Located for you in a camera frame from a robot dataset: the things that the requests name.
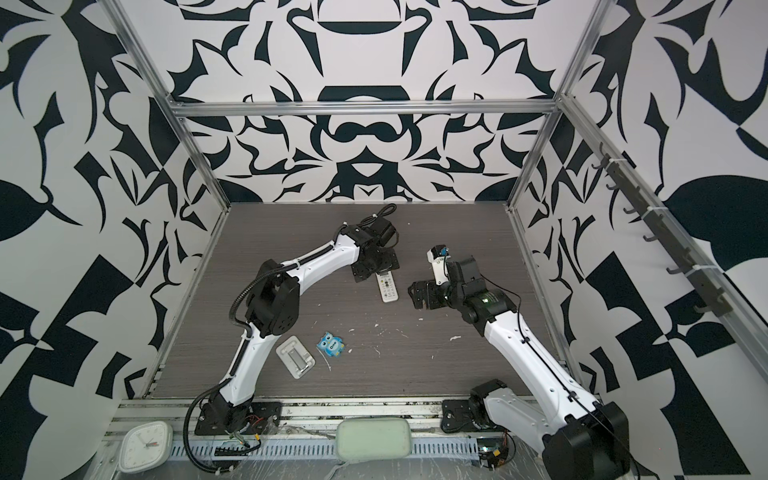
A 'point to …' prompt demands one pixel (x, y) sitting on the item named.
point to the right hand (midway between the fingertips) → (426, 284)
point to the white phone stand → (296, 357)
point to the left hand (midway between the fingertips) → (389, 265)
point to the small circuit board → (492, 451)
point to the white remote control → (388, 286)
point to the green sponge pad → (372, 438)
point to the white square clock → (144, 446)
